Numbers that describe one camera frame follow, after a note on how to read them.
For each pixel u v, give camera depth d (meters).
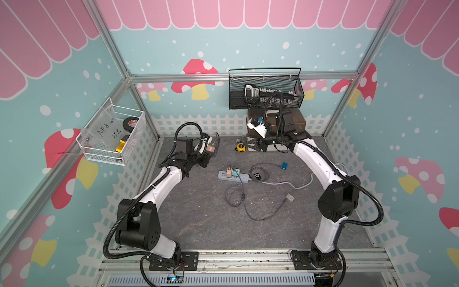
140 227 0.44
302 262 0.74
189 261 0.74
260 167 1.06
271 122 1.00
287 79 0.91
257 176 1.00
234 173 0.92
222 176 0.97
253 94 0.89
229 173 0.94
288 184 0.93
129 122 0.80
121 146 0.64
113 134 0.70
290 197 0.91
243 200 0.90
